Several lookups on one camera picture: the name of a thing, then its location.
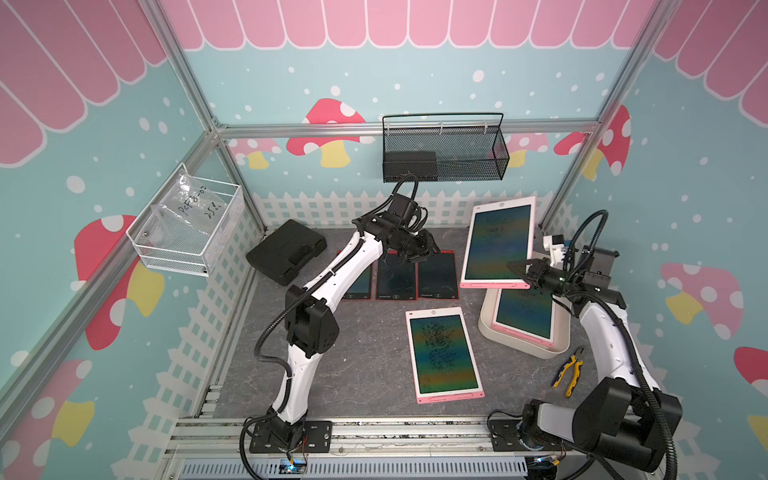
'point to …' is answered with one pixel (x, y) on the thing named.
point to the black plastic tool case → (285, 249)
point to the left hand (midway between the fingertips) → (434, 257)
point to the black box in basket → (399, 164)
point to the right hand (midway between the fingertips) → (510, 264)
